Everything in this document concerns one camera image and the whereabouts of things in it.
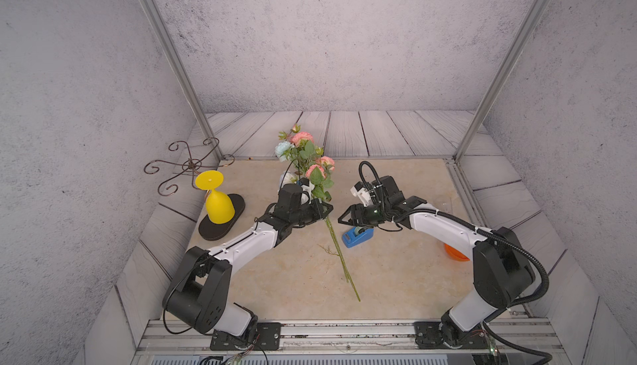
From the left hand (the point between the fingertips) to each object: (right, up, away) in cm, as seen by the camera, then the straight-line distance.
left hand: (337, 208), depth 83 cm
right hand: (+2, -4, -1) cm, 5 cm away
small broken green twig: (-3, -16, +9) cm, 19 cm away
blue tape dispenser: (+7, -11, +9) cm, 16 cm away
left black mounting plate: (-20, -36, -10) cm, 43 cm away
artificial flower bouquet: (-10, +15, +2) cm, 19 cm away
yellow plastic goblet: (-36, +1, -7) cm, 37 cm away
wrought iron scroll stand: (-45, +14, -6) cm, 47 cm away
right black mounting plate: (+26, -36, -10) cm, 45 cm away
